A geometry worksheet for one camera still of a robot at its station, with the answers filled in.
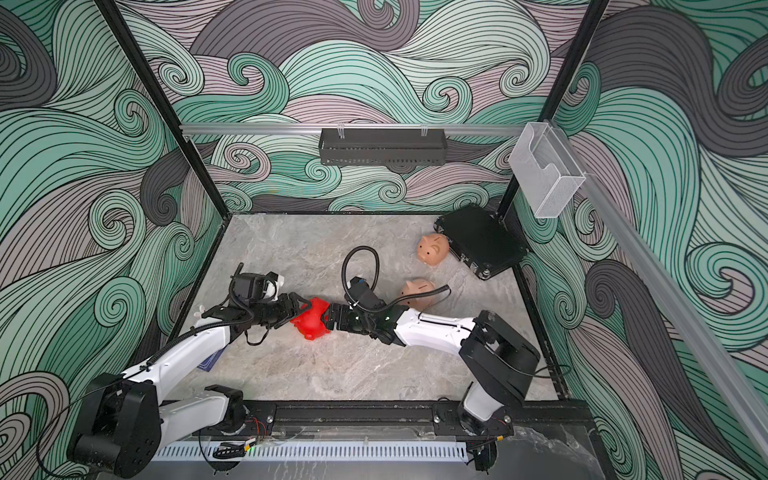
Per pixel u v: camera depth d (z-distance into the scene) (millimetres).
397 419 745
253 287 678
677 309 507
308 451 697
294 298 774
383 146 951
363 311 638
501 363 417
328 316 722
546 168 778
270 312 726
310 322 837
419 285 880
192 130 956
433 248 978
